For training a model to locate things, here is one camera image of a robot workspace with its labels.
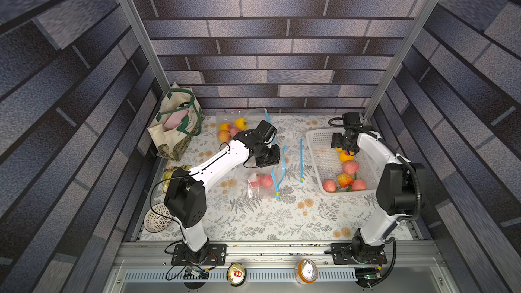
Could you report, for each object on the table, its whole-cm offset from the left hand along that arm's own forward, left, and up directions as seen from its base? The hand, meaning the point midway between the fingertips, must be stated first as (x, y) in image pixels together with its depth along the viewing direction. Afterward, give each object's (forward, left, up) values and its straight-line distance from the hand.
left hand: (282, 160), depth 81 cm
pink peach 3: (-6, -21, -11) cm, 25 cm away
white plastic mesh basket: (+9, -25, -17) cm, 32 cm away
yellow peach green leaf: (+29, +20, -10) cm, 37 cm away
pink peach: (-6, +11, -11) cm, 17 cm away
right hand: (+14, -29, -6) cm, 33 cm away
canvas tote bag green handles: (+19, +47, +2) cm, 51 cm away
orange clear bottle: (-37, -6, -6) cm, 38 cm away
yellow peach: (+27, +29, -10) cm, 41 cm away
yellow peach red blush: (+9, -32, -10) cm, 35 cm away
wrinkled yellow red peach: (-3, -29, -11) cm, 31 cm away
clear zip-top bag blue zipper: (+40, +15, -16) cm, 45 cm away
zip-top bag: (-1, +2, -7) cm, 8 cm away
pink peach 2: (-8, +6, -3) cm, 10 cm away
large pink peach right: (+3, -33, -10) cm, 34 cm away
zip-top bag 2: (+10, -9, -17) cm, 21 cm away
